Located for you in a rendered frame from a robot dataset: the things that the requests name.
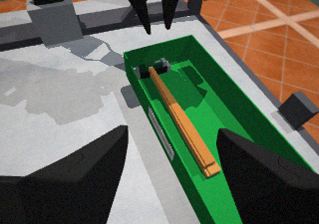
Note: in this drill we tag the green bin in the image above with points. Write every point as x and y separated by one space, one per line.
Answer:
211 100

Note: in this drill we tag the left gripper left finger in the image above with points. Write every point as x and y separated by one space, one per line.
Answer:
79 188

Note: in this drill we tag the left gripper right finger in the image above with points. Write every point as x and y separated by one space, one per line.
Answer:
267 188

